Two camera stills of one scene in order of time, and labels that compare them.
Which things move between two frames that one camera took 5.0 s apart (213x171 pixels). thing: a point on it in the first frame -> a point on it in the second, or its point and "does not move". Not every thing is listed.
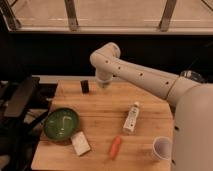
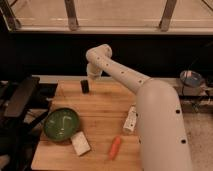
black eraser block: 84,86 does not move
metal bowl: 192,75 does not move
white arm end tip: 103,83 -> 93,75
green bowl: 60,124 does not move
